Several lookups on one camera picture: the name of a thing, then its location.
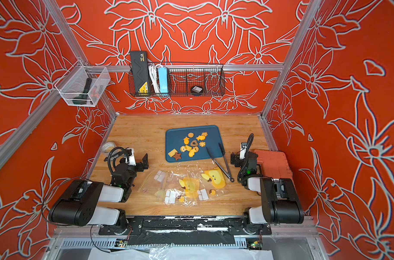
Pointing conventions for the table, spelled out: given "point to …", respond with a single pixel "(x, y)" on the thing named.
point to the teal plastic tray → (174, 139)
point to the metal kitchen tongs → (222, 150)
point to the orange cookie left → (186, 140)
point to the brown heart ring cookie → (194, 143)
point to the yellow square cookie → (172, 153)
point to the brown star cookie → (177, 156)
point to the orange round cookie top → (190, 135)
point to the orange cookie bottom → (191, 154)
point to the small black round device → (196, 89)
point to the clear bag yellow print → (182, 188)
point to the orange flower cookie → (202, 144)
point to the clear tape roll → (107, 147)
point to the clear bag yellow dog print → (211, 181)
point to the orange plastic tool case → (274, 164)
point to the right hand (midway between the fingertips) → (238, 151)
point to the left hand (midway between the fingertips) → (138, 153)
